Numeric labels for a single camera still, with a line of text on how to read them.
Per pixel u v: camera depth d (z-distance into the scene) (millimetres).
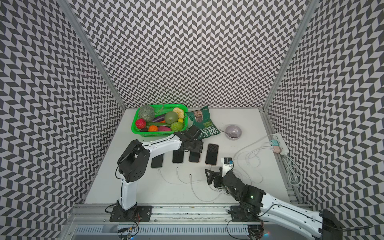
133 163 508
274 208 518
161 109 1051
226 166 682
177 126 973
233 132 1009
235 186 554
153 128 990
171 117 1047
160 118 1051
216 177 680
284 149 947
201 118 1027
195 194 805
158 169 867
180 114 1085
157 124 1022
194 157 921
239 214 724
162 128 990
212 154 937
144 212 722
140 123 970
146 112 1001
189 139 722
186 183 833
